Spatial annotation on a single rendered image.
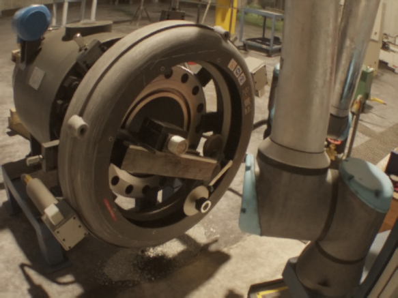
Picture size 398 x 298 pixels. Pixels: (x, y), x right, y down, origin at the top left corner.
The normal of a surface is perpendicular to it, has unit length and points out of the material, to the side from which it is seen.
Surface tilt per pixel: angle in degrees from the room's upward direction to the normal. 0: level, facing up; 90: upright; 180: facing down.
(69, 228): 90
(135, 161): 90
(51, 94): 67
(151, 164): 90
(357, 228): 90
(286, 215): 80
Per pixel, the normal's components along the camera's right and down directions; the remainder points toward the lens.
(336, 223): -0.17, 0.28
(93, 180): 0.70, 0.38
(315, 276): -0.68, -0.09
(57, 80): -0.52, -0.29
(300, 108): -0.42, 0.22
